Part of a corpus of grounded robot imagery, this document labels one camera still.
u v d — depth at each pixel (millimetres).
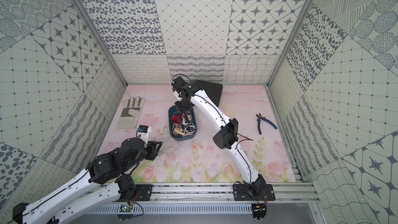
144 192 737
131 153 518
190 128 951
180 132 894
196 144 881
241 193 731
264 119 1009
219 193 760
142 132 625
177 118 1003
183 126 929
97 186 476
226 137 564
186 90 614
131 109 1047
